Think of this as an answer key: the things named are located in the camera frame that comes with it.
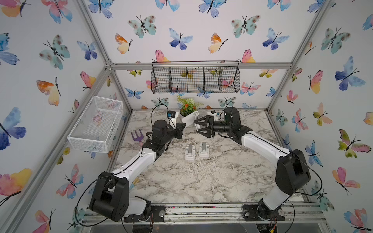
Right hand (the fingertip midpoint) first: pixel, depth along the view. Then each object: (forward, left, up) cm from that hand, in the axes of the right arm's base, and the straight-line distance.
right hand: (197, 125), depth 74 cm
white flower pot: (+5, +4, -3) cm, 8 cm away
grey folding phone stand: (+1, -5, -28) cm, 28 cm away
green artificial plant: (+27, +7, -13) cm, 31 cm away
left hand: (+6, +7, -5) cm, 11 cm away
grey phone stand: (-2, +4, -27) cm, 27 cm away
